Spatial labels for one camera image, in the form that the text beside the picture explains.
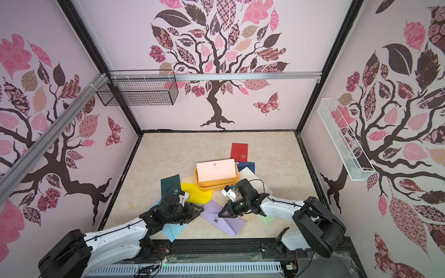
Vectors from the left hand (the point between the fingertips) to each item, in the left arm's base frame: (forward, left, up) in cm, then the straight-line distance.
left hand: (202, 215), depth 80 cm
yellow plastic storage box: (+15, -6, +1) cm, 16 cm away
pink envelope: (+25, -6, +1) cm, 25 cm away
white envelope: (+25, -23, -3) cm, 34 cm away
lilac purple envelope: (-5, -14, +2) cm, 15 cm away
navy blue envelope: (+30, -21, -2) cm, 37 cm away
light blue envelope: (-6, +14, -4) cm, 16 cm away
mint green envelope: (-1, -31, -3) cm, 31 cm away
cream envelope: (+21, +11, -4) cm, 24 cm away
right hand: (-2, -8, +2) cm, 9 cm away
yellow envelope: (+12, +4, -4) cm, 13 cm away
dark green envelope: (+18, +20, -4) cm, 27 cm away
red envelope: (+41, -20, -4) cm, 46 cm away
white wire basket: (+18, -68, +22) cm, 74 cm away
